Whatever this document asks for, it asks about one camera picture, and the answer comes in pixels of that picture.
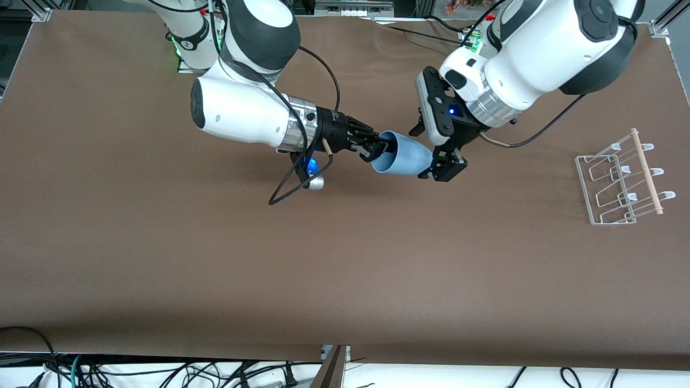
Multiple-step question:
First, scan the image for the blue plastic cup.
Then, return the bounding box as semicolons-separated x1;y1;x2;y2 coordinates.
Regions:
371;131;435;177

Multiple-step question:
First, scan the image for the white power strip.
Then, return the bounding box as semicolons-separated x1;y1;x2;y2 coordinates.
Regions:
314;0;395;17

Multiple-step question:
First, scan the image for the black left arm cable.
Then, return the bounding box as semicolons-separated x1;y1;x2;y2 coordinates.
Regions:
479;94;587;149

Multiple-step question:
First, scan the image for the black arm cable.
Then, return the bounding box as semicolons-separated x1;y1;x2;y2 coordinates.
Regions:
208;0;341;206
479;94;587;149

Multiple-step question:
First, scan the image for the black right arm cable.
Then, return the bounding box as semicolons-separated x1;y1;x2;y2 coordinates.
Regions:
208;0;341;206

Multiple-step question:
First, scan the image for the black cable on table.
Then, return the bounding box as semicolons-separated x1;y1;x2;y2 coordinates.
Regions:
375;19;465;45

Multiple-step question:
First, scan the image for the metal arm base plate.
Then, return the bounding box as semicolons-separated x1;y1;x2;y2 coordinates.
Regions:
177;32;219;73

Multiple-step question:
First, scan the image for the white wire cup rack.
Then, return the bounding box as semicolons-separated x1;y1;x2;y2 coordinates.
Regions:
575;128;677;226

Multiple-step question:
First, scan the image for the black looped floor cable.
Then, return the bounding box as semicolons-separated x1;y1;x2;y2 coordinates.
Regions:
0;325;61;388

